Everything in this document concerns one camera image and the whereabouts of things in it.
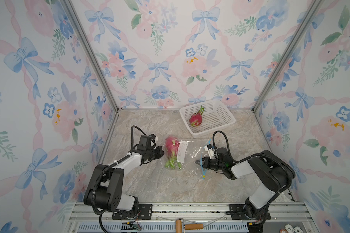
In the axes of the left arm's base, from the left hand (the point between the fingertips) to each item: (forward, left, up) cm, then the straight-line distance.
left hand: (165, 151), depth 91 cm
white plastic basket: (+34, -38, -4) cm, 52 cm away
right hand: (-5, -20, -3) cm, 21 cm away
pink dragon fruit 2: (+25, -21, +3) cm, 33 cm away
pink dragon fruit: (+1, -5, +4) cm, 6 cm away
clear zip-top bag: (-3, -10, +1) cm, 11 cm away
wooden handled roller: (-38, -13, -4) cm, 41 cm away
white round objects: (-38, -62, -5) cm, 73 cm away
